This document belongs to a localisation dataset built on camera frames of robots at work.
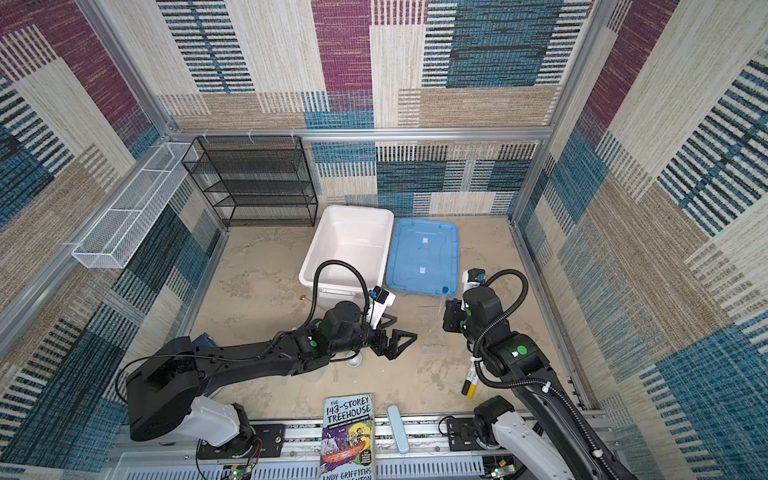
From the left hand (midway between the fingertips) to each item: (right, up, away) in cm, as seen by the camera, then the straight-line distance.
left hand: (408, 327), depth 74 cm
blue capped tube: (+11, +8, +9) cm, 16 cm away
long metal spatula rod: (-33, +3, +25) cm, 41 cm away
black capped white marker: (+17, -17, +7) cm, 25 cm away
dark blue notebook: (-59, -8, +16) cm, 62 cm away
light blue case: (-2, -24, -1) cm, 24 cm away
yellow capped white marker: (+18, -17, +7) cm, 26 cm away
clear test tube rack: (+8, -2, +18) cm, 20 cm away
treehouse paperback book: (-15, -26, -2) cm, 30 cm away
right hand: (+10, +4, +1) cm, 11 cm away
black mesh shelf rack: (-53, +44, +37) cm, 78 cm away
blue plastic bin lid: (+8, +16, +35) cm, 40 cm away
